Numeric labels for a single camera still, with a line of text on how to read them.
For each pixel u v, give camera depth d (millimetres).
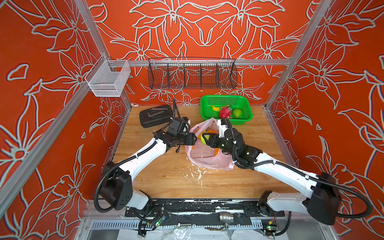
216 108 1144
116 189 411
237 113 1068
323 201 388
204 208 743
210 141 673
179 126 632
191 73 973
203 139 727
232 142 550
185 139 710
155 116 1038
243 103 1146
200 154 925
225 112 1066
